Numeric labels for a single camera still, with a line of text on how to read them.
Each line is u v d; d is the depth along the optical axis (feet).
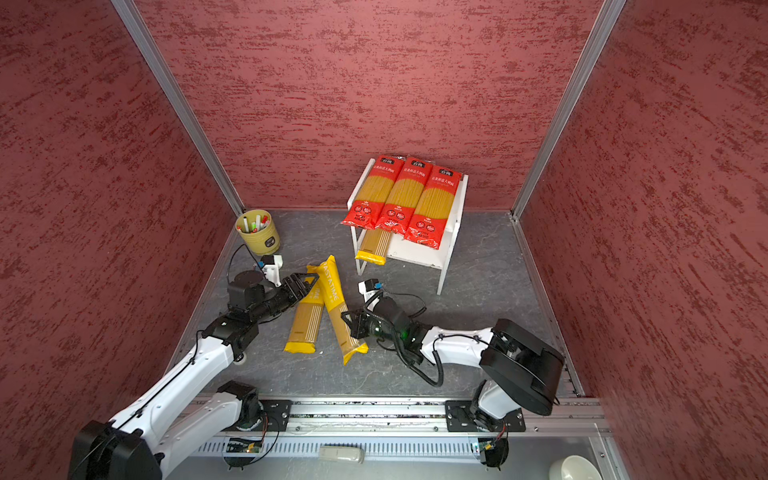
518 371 1.42
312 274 2.51
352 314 2.46
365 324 2.33
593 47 2.51
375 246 2.87
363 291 2.43
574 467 2.01
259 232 3.10
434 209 2.39
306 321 2.90
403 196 2.49
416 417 2.48
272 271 2.41
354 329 2.32
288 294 2.32
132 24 2.38
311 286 2.46
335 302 2.65
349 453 2.15
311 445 2.33
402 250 2.93
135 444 1.29
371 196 2.49
